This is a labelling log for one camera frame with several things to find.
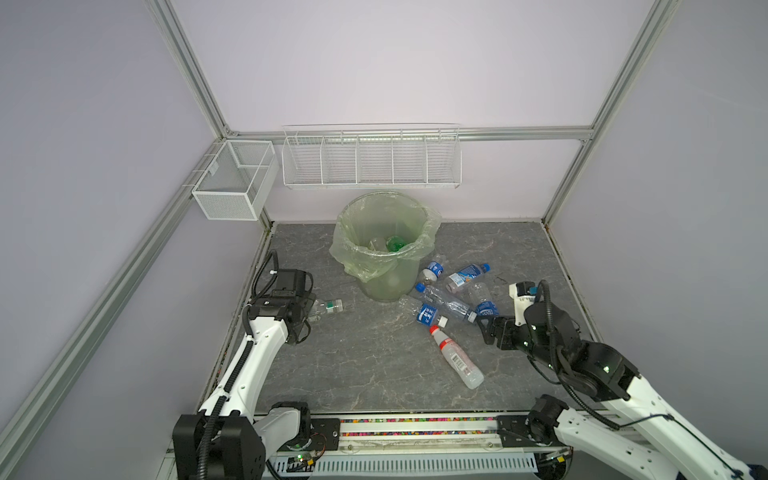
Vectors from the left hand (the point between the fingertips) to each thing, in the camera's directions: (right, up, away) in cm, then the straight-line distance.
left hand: (305, 314), depth 82 cm
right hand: (+48, +1, -12) cm, 50 cm away
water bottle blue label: (+35, -2, +7) cm, 35 cm away
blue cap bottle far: (+45, +8, +14) cm, 48 cm away
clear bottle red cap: (+43, -12, -1) cm, 44 cm away
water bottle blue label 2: (+53, +3, +13) cm, 54 cm away
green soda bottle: (+25, +20, +11) cm, 34 cm away
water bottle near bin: (+39, +12, +19) cm, 45 cm away
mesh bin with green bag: (+20, +21, +21) cm, 36 cm away
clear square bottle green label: (+4, 0, +12) cm, 12 cm away
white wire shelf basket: (+17, +49, +16) cm, 54 cm away
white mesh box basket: (-29, +41, +20) cm, 54 cm away
